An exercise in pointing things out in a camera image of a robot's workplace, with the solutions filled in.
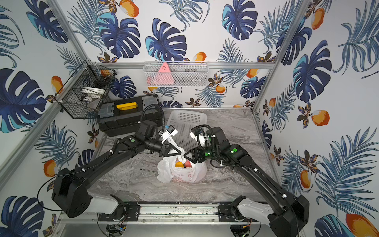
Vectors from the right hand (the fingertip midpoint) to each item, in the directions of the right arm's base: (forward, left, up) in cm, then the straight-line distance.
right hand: (189, 152), depth 71 cm
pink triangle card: (+45, +16, +14) cm, 50 cm away
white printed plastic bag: (-7, +4, -3) cm, 9 cm away
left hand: (-1, +4, +2) cm, 5 cm away
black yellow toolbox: (+29, +43, -5) cm, 52 cm away
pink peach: (+2, +1, -17) cm, 17 cm away
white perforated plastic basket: (+37, +5, -19) cm, 42 cm away
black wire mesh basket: (+36, +67, +6) cm, 76 cm away
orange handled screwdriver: (0, +21, -23) cm, 31 cm away
